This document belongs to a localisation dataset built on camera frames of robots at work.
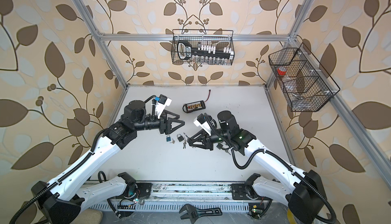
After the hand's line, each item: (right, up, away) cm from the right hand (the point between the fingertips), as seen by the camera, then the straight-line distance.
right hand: (191, 143), depth 66 cm
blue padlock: (-16, -5, +26) cm, 31 cm away
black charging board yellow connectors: (-1, +15, +41) cm, 43 cm away
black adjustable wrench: (+1, -32, +2) cm, 32 cm away
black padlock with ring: (-9, -4, +27) cm, 29 cm away
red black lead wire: (+10, +22, +49) cm, 55 cm away
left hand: (-4, +10, -3) cm, 11 cm away
